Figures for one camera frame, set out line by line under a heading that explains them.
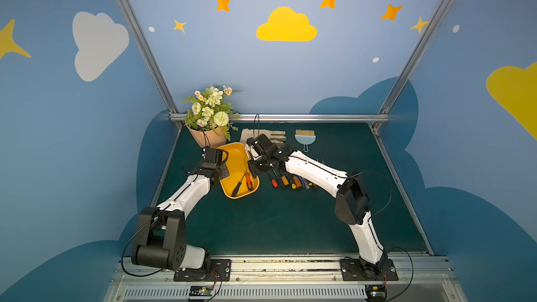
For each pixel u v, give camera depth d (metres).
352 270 0.74
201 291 0.72
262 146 0.69
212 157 0.70
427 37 0.84
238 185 0.94
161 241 0.42
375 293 0.73
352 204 0.54
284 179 0.98
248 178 0.96
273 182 0.97
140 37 0.84
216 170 0.71
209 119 0.88
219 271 0.76
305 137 1.18
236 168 0.98
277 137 1.15
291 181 0.96
